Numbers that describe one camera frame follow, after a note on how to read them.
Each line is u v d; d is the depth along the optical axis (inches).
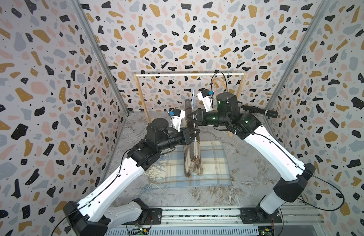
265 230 28.2
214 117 21.8
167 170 35.0
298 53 34.6
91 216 14.5
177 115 22.3
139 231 27.8
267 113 36.1
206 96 22.6
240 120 19.6
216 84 41.9
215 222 28.8
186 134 21.3
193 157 25.0
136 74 30.0
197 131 24.6
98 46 32.8
